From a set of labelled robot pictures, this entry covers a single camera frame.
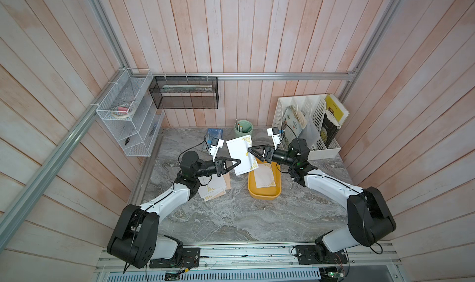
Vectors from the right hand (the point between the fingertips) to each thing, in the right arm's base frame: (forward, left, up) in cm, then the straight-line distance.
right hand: (249, 150), depth 76 cm
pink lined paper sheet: (+1, +11, -24) cm, 27 cm away
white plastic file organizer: (+39, -39, -7) cm, 56 cm away
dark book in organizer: (+23, -44, -9) cm, 50 cm away
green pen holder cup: (+30, +2, -17) cm, 34 cm away
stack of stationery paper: (+3, -9, -27) cm, 29 cm away
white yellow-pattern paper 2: (-3, +4, +4) cm, 6 cm away
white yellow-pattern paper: (-5, +19, -25) cm, 31 cm away
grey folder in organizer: (+20, -33, -10) cm, 40 cm away
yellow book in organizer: (+26, -47, -1) cm, 53 cm away
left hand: (-7, +4, -1) cm, 8 cm away
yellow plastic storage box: (-7, -10, -26) cm, 28 cm away
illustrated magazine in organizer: (+24, -25, -7) cm, 36 cm away
